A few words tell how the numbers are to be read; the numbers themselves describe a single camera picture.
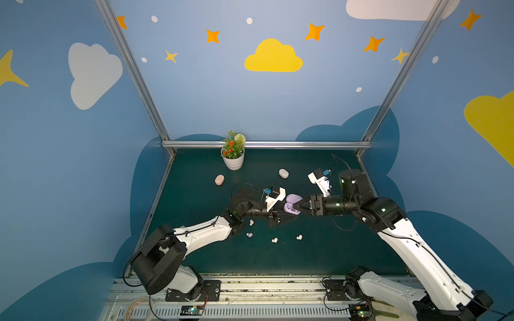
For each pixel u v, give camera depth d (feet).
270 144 4.43
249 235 2.90
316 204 1.86
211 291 2.42
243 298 2.40
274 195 1.98
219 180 3.43
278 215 2.09
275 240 2.83
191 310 2.31
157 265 1.39
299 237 2.89
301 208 2.13
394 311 2.17
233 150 3.24
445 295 1.24
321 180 2.01
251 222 3.02
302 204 2.16
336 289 2.43
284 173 3.61
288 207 2.15
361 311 2.35
